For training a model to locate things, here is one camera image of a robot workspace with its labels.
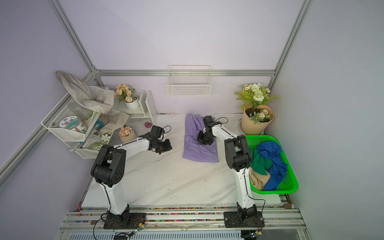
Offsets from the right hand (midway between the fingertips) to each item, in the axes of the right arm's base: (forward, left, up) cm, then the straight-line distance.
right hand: (198, 143), depth 102 cm
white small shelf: (+18, +35, +17) cm, 43 cm away
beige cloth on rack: (+6, +51, +17) cm, 54 cm away
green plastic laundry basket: (-30, -50, +1) cm, 58 cm away
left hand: (-4, +18, +2) cm, 18 cm away
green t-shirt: (-18, -35, +6) cm, 40 cm away
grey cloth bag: (+12, +60, +31) cm, 68 cm away
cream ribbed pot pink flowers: (+2, +47, +9) cm, 48 cm away
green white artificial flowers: (+14, -35, +29) cm, 48 cm away
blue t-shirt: (-23, -44, +8) cm, 50 cm away
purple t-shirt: (-5, +4, 0) cm, 6 cm away
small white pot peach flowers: (+22, +46, +26) cm, 57 cm away
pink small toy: (+17, +38, +1) cm, 42 cm away
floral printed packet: (-7, +60, +15) cm, 63 cm away
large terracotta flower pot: (+6, -34, +9) cm, 36 cm away
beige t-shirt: (-28, -33, +2) cm, 43 cm away
